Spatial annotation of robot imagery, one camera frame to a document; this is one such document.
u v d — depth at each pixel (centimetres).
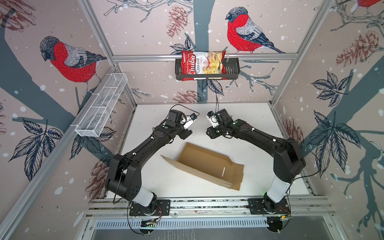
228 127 65
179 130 73
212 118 78
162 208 73
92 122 71
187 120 75
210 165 88
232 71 93
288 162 47
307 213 73
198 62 88
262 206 71
